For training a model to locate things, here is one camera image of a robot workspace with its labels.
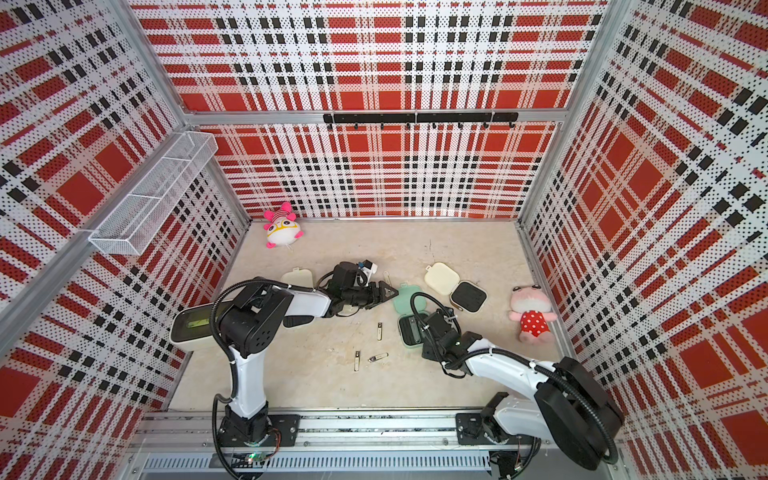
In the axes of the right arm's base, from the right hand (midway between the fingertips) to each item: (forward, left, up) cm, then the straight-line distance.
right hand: (436, 346), depth 87 cm
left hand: (+16, +12, +3) cm, 20 cm away
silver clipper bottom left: (-5, +23, +1) cm, 23 cm away
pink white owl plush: (+42, +55, +8) cm, 69 cm away
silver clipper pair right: (+5, +17, 0) cm, 18 cm away
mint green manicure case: (+5, +8, 0) cm, 9 cm away
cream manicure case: (+25, +46, 0) cm, 53 cm away
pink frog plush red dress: (+10, -30, +5) cm, 32 cm away
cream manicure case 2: (+24, -4, 0) cm, 24 cm away
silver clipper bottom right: (-3, +17, 0) cm, 17 cm away
